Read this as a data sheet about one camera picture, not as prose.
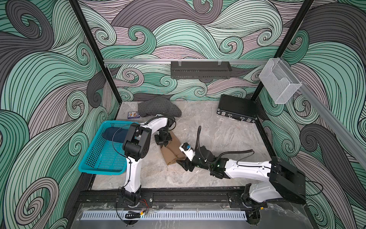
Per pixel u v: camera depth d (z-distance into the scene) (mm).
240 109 1153
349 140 519
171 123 769
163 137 806
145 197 741
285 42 841
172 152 876
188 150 672
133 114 1102
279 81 796
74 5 699
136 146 543
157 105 1106
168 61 939
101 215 697
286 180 417
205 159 582
